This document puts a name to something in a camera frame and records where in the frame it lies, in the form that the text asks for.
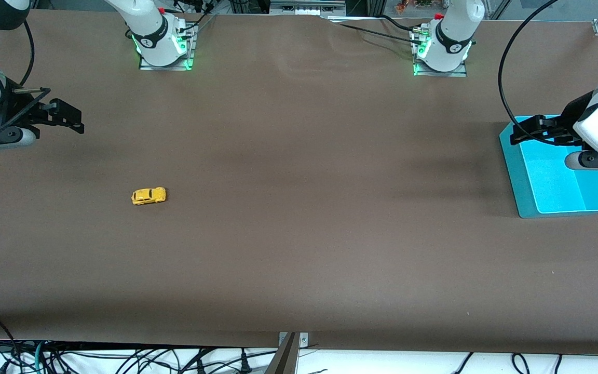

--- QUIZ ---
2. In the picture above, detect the yellow toy beetle car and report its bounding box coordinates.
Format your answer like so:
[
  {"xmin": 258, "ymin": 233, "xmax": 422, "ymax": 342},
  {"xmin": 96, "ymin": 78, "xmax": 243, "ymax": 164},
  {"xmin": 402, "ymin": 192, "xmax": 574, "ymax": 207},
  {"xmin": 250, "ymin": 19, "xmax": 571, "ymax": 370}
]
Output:
[{"xmin": 131, "ymin": 186, "xmax": 167, "ymax": 206}]

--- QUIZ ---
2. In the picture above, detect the turquoise plastic bin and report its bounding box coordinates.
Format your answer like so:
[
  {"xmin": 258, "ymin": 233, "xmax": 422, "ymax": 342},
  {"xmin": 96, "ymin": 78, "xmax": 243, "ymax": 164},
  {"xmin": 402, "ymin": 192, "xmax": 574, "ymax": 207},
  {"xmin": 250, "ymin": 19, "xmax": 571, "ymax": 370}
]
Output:
[{"xmin": 499, "ymin": 114, "xmax": 598, "ymax": 219}]

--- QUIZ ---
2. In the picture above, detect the grey metal box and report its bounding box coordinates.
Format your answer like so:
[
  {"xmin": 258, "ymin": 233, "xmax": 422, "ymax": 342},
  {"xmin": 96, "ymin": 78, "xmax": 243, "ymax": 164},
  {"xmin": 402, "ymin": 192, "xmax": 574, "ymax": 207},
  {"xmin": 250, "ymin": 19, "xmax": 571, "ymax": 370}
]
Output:
[{"xmin": 269, "ymin": 0, "xmax": 347, "ymax": 16}]

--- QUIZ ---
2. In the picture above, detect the grey support beam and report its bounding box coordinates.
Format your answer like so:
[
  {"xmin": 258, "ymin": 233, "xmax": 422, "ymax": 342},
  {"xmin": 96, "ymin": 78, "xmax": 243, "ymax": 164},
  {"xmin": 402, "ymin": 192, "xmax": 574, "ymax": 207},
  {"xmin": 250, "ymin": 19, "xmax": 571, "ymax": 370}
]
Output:
[{"xmin": 264, "ymin": 332, "xmax": 300, "ymax": 374}]

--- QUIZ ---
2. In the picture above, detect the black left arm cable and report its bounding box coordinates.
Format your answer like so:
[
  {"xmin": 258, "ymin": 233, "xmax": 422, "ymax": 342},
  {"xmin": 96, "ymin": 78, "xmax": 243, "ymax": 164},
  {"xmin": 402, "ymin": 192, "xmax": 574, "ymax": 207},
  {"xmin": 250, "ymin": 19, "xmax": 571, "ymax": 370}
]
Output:
[{"xmin": 497, "ymin": 0, "xmax": 562, "ymax": 146}]

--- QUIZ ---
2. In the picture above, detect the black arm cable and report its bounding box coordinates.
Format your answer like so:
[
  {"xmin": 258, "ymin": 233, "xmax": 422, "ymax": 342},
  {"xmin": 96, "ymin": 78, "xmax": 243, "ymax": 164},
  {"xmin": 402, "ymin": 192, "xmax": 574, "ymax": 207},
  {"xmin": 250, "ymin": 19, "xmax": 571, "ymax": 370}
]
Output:
[
  {"xmin": 497, "ymin": 0, "xmax": 562, "ymax": 146},
  {"xmin": 17, "ymin": 20, "xmax": 36, "ymax": 88}
]

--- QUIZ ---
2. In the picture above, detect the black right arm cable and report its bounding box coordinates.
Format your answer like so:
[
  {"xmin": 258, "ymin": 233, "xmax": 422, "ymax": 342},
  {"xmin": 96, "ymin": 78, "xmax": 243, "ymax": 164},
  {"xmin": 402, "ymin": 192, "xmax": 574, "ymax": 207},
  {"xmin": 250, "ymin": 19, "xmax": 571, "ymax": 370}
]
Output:
[{"xmin": 17, "ymin": 20, "xmax": 36, "ymax": 88}]

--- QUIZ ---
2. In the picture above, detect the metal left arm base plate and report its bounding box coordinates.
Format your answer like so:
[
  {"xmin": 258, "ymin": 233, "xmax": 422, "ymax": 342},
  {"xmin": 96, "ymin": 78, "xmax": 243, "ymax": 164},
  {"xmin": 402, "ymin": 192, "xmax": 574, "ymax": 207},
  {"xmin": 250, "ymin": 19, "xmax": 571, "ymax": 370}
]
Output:
[{"xmin": 412, "ymin": 29, "xmax": 469, "ymax": 78}]

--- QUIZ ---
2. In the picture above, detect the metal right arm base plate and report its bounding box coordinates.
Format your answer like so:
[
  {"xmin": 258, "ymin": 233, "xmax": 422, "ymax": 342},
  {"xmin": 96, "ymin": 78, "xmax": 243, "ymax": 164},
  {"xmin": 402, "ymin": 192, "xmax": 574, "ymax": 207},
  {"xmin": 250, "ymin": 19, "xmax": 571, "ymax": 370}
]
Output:
[{"xmin": 139, "ymin": 23, "xmax": 196, "ymax": 71}]

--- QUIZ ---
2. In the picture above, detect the small metal bracket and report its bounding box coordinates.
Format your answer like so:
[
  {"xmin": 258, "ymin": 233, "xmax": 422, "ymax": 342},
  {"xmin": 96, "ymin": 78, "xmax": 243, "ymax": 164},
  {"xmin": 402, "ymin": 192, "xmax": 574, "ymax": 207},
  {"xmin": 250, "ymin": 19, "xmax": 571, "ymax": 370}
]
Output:
[{"xmin": 278, "ymin": 331, "xmax": 309, "ymax": 348}]

